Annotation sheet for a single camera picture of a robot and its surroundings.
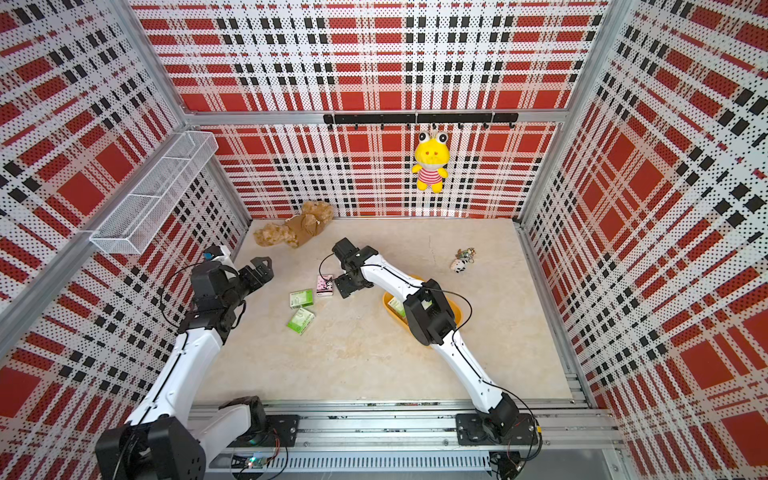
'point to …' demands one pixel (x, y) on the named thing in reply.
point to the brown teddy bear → (297, 229)
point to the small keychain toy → (458, 264)
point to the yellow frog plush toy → (431, 154)
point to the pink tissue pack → (324, 285)
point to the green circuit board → (256, 461)
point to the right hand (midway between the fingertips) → (357, 283)
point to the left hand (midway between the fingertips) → (264, 266)
